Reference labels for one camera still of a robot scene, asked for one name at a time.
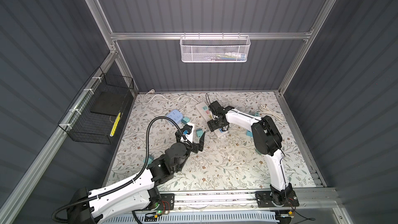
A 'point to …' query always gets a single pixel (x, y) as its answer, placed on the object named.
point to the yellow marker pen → (113, 128)
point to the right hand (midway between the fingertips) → (217, 125)
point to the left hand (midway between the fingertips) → (196, 130)
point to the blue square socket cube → (176, 116)
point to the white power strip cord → (153, 90)
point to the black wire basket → (94, 115)
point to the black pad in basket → (109, 102)
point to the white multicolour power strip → (207, 115)
